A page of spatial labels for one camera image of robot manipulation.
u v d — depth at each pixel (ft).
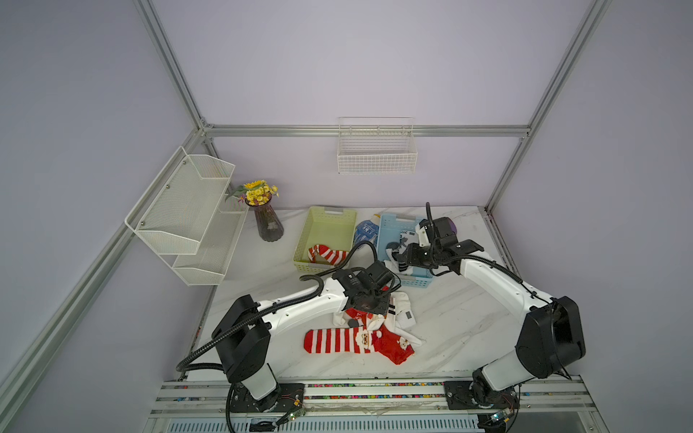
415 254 2.51
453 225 3.76
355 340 2.70
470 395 2.40
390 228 3.69
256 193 2.97
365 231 3.66
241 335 1.40
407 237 3.53
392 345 2.68
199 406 2.40
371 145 3.14
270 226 3.41
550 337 1.42
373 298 2.18
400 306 2.83
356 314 2.81
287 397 2.41
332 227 3.67
